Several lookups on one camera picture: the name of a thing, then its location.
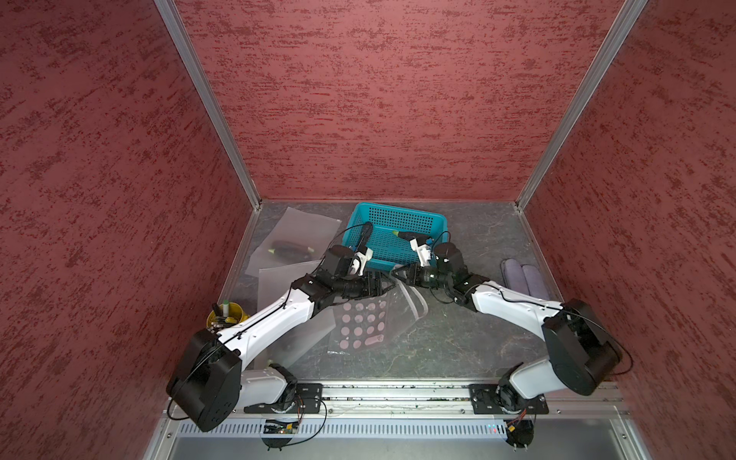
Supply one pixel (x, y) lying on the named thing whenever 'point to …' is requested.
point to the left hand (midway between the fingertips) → (386, 292)
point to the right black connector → (519, 433)
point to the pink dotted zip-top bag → (366, 325)
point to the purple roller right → (537, 287)
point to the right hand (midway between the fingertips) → (392, 278)
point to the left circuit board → (274, 426)
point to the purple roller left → (513, 276)
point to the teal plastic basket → (380, 221)
